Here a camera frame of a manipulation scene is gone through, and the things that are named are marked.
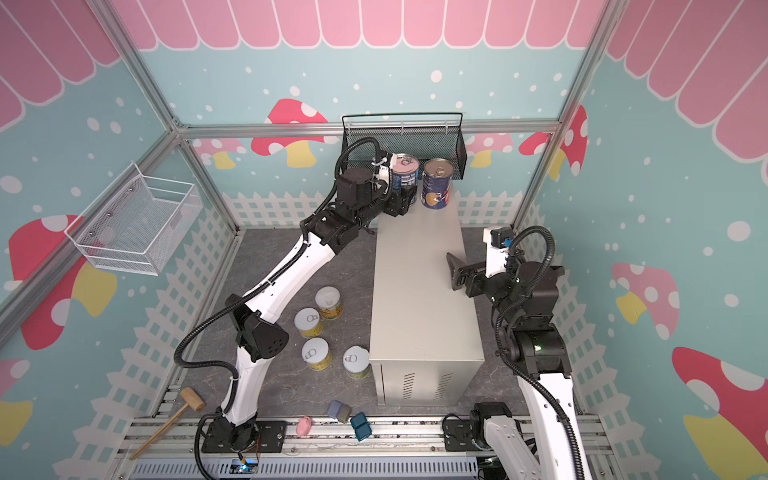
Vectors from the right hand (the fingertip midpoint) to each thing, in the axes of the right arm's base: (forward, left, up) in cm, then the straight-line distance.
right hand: (468, 250), depth 64 cm
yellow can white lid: (+5, +36, -30) cm, 47 cm away
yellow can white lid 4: (-12, +27, -32) cm, 44 cm away
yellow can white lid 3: (-10, +38, -32) cm, 51 cm away
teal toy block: (-27, +25, -36) cm, 51 cm away
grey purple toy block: (-24, +30, -37) cm, 53 cm away
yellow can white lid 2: (0, +42, -33) cm, 53 cm away
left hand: (+21, +14, +1) cm, 25 cm away
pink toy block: (-27, +39, -36) cm, 60 cm away
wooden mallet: (-21, +70, -36) cm, 82 cm away
